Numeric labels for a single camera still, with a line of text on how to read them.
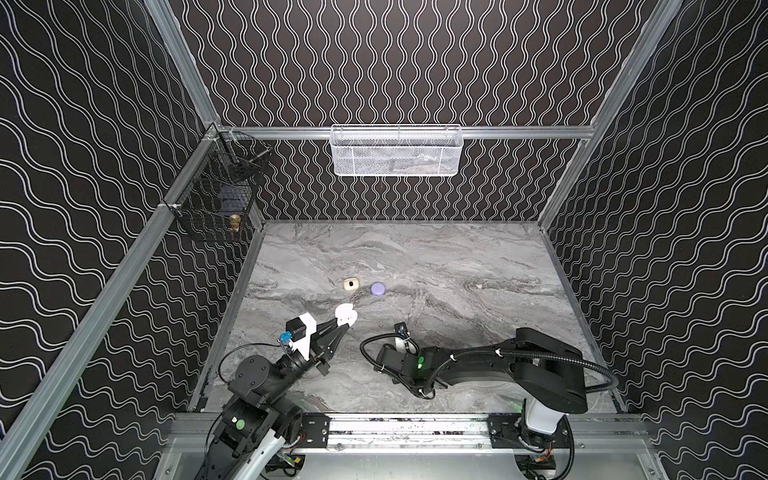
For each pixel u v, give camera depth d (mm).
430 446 736
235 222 827
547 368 482
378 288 1004
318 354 567
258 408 510
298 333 521
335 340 627
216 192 929
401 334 763
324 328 616
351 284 1004
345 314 640
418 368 615
